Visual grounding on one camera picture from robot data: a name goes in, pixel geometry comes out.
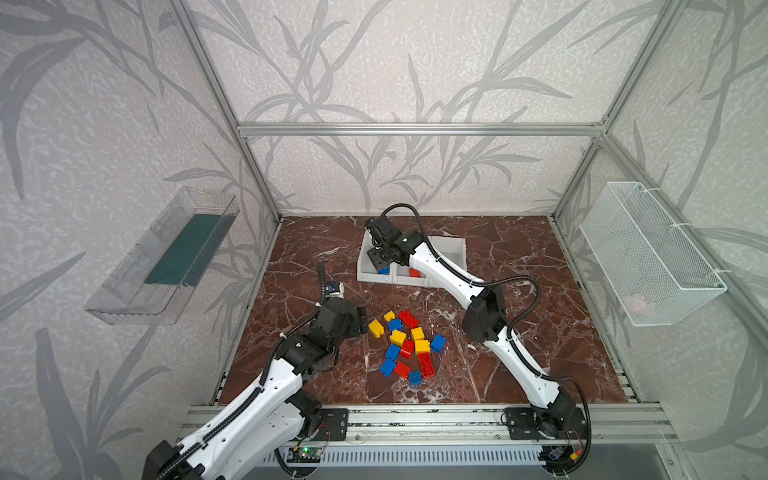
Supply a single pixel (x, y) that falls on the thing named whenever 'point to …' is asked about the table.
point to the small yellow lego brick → (390, 315)
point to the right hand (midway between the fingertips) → (382, 244)
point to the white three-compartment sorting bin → (452, 249)
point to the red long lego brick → (426, 364)
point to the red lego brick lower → (402, 369)
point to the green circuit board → (304, 455)
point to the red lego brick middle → (407, 348)
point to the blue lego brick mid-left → (393, 351)
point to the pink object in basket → (635, 302)
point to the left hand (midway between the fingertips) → (358, 303)
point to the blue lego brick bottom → (415, 378)
